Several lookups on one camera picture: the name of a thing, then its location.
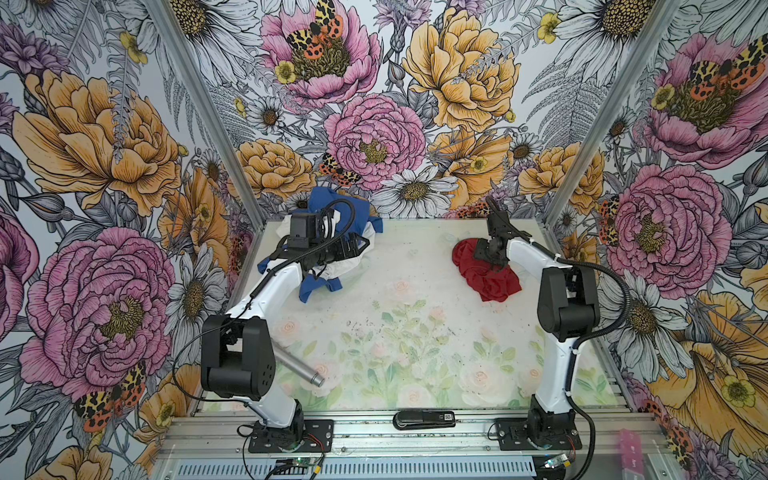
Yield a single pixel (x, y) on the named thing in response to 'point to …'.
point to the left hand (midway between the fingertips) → (358, 252)
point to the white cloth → (336, 265)
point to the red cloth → (492, 285)
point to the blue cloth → (355, 219)
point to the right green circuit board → (551, 463)
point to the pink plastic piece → (631, 450)
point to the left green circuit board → (304, 462)
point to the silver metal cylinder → (302, 368)
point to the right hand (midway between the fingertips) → (487, 260)
